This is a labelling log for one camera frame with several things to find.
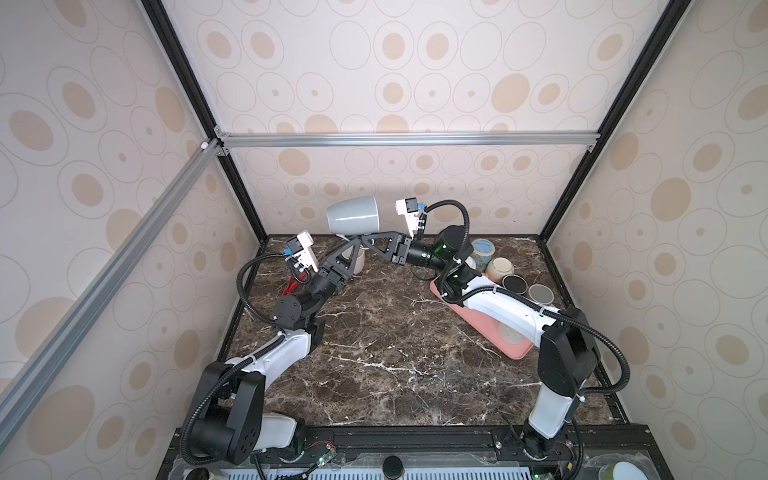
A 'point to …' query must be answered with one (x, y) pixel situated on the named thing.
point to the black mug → (515, 283)
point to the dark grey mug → (541, 294)
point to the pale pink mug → (360, 259)
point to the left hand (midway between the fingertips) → (368, 247)
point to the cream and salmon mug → (499, 267)
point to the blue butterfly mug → (483, 251)
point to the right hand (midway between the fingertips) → (363, 247)
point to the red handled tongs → (292, 283)
